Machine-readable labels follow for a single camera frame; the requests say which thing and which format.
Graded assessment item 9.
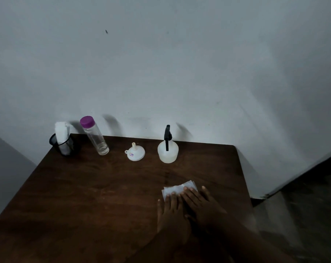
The person's right forearm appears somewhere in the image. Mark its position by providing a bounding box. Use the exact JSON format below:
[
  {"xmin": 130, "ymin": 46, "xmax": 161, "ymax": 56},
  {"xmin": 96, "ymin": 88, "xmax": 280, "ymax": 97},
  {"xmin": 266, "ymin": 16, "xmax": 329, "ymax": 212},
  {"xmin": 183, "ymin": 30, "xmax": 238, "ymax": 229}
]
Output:
[{"xmin": 209, "ymin": 213, "xmax": 295, "ymax": 263}]

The black mesh cup holder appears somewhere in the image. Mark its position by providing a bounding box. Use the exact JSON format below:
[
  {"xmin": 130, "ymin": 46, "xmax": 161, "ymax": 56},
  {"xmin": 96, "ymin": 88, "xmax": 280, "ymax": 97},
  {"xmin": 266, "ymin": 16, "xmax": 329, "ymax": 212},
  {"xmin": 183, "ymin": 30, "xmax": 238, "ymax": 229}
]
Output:
[{"xmin": 49, "ymin": 133, "xmax": 81, "ymax": 157}]

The white plastic funnel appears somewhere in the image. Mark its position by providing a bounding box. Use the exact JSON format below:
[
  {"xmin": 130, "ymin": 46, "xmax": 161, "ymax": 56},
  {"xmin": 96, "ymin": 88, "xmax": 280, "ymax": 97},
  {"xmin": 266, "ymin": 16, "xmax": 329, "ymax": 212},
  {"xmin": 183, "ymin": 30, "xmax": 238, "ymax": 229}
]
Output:
[{"xmin": 124, "ymin": 142, "xmax": 146, "ymax": 162}]

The clear plastic water bottle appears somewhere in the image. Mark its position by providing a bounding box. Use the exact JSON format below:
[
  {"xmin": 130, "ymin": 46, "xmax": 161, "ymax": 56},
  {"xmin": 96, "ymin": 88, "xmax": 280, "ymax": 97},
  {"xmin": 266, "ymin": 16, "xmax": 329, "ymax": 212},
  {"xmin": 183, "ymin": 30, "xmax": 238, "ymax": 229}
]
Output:
[{"xmin": 83, "ymin": 126, "xmax": 110, "ymax": 156}]

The person's right hand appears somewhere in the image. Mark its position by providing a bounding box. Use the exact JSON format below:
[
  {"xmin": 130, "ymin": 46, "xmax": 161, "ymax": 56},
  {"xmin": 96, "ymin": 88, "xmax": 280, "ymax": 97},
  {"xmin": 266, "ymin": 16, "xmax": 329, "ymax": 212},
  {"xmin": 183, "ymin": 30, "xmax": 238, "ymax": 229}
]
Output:
[{"xmin": 180, "ymin": 185, "xmax": 228, "ymax": 233}]

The black cup with tissues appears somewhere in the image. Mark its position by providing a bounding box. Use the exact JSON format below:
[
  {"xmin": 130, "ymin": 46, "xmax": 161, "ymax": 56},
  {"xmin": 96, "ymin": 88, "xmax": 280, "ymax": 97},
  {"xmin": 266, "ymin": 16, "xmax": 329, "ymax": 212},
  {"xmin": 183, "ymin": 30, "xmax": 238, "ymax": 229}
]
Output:
[{"xmin": 54, "ymin": 122, "xmax": 72, "ymax": 156}]

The white spray bottle body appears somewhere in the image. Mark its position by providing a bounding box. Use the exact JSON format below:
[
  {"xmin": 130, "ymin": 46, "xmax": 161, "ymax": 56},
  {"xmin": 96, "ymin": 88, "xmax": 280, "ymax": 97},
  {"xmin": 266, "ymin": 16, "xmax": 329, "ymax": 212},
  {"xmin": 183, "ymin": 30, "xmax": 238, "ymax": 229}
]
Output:
[{"xmin": 157, "ymin": 139, "xmax": 179, "ymax": 164}]

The purple bottle cap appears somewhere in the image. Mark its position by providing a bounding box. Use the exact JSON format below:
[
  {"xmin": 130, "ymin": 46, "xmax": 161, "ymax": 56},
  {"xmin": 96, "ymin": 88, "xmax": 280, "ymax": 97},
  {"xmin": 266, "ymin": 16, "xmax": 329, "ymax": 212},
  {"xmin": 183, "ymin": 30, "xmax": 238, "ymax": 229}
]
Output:
[{"xmin": 80, "ymin": 115, "xmax": 96, "ymax": 129}]

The person's left hand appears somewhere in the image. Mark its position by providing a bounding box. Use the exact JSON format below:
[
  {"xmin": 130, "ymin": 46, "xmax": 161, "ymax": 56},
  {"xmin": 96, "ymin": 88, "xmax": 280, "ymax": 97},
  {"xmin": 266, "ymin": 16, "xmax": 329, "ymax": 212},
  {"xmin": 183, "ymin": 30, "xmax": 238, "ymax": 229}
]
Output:
[{"xmin": 156, "ymin": 192, "xmax": 192, "ymax": 244}]

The black spray head with tube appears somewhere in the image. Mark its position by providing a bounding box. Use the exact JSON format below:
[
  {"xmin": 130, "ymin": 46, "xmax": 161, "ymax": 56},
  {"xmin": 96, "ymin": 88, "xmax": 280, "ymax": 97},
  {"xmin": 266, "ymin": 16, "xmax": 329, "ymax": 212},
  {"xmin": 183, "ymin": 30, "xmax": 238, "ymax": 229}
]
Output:
[{"xmin": 164, "ymin": 125, "xmax": 173, "ymax": 152}]

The dark wooden table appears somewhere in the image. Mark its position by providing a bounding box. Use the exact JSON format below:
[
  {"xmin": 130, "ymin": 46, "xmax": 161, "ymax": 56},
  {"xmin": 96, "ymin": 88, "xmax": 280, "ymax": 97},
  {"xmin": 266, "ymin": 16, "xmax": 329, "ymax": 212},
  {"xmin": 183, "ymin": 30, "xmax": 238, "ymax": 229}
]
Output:
[{"xmin": 0, "ymin": 133, "xmax": 259, "ymax": 263}]

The white tissue sheet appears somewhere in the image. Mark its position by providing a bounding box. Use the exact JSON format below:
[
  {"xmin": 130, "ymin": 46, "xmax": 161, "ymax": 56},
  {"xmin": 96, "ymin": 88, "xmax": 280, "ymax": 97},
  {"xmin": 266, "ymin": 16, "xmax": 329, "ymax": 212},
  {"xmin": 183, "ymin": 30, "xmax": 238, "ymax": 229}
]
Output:
[{"xmin": 161, "ymin": 180, "xmax": 198, "ymax": 202}]

